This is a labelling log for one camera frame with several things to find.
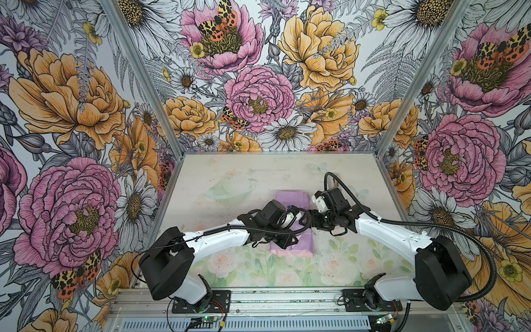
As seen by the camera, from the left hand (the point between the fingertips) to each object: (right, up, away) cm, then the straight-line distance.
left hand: (293, 247), depth 79 cm
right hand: (+6, +5, +5) cm, 10 cm away
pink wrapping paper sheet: (+5, 0, +2) cm, 5 cm away
